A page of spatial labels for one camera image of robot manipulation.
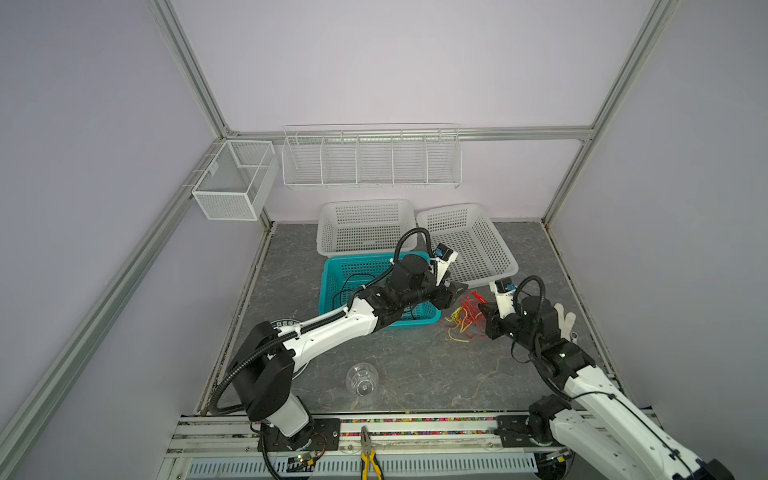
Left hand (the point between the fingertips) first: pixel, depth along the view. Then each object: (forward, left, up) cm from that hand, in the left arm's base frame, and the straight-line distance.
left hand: (460, 285), depth 75 cm
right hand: (-2, -7, -8) cm, 11 cm away
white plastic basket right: (+26, -17, -22) cm, 38 cm away
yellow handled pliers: (-32, +25, -22) cm, 46 cm away
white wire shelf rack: (+47, +21, +7) cm, 52 cm away
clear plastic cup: (-14, +27, -23) cm, 38 cm away
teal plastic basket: (+18, +34, -20) cm, 43 cm away
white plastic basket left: (+45, +33, -23) cm, 60 cm away
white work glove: (-1, -37, -24) cm, 44 cm away
